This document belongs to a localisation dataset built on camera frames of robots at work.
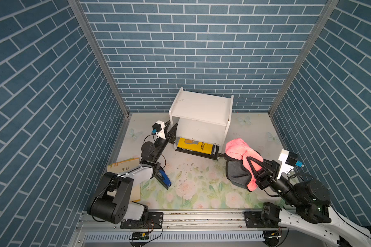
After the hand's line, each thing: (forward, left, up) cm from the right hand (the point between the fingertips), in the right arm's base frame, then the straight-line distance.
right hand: (251, 158), depth 52 cm
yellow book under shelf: (+24, +22, -30) cm, 44 cm away
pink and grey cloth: (-1, +4, -6) cm, 7 cm away
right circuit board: (-17, -18, -40) cm, 47 cm away
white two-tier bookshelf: (+24, +18, -5) cm, 31 cm away
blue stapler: (+7, +39, -39) cm, 56 cm away
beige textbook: (+9, +67, -39) cm, 78 cm away
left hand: (+23, +30, -10) cm, 39 cm away
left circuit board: (-22, +43, -42) cm, 64 cm away
